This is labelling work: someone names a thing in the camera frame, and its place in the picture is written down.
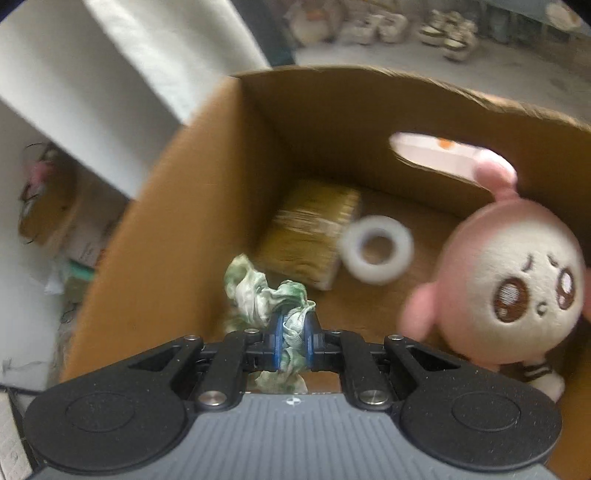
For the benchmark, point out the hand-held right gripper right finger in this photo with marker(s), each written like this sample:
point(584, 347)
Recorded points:
point(308, 344)

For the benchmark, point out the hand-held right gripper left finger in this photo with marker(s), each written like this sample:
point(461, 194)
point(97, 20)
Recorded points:
point(276, 344)

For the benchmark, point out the green white patterned scrunchie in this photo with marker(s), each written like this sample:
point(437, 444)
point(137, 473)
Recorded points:
point(254, 290)

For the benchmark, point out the white tape roll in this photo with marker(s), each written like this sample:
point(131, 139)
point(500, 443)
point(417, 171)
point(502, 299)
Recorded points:
point(351, 251)

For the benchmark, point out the gold green tissue pack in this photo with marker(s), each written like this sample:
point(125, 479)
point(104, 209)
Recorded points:
point(300, 230)

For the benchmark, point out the brown cardboard box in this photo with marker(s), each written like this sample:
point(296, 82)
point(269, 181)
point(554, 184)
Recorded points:
point(184, 207)

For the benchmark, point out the pink round plush toy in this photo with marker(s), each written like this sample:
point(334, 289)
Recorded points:
point(508, 258)

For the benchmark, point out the small brown carton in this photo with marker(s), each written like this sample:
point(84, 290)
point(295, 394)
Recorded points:
point(44, 203)

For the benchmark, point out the white shelf unit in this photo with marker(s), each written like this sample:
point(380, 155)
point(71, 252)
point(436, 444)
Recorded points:
point(138, 60)

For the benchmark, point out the row of pale ornaments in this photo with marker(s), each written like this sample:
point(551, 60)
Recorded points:
point(378, 23)

